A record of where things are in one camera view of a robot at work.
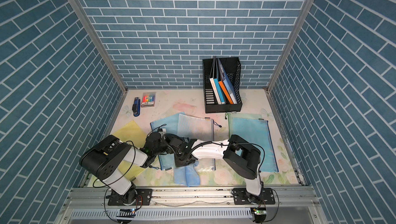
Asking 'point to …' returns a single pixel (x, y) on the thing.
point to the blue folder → (227, 81)
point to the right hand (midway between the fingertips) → (179, 164)
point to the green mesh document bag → (231, 115)
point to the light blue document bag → (258, 131)
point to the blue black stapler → (136, 107)
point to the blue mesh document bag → (166, 160)
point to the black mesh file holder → (222, 83)
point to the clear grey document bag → (198, 128)
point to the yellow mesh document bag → (131, 134)
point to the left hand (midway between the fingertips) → (185, 139)
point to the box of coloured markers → (148, 99)
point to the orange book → (220, 83)
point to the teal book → (218, 90)
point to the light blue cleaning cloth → (186, 175)
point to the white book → (215, 91)
